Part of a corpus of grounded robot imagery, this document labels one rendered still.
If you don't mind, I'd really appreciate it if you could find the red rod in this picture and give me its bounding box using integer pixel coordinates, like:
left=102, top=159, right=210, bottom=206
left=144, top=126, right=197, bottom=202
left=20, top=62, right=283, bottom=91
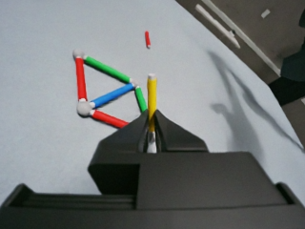
left=145, top=31, right=151, bottom=49
left=75, top=56, right=87, bottom=103
left=90, top=110, right=129, bottom=128

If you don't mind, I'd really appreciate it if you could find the yellow rod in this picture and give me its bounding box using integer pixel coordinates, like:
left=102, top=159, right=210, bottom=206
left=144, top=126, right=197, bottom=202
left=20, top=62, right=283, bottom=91
left=147, top=73, right=156, bottom=134

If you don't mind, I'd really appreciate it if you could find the blue rod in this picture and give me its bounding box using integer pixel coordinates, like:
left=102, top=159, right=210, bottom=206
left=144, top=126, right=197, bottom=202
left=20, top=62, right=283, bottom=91
left=90, top=83, right=134, bottom=108

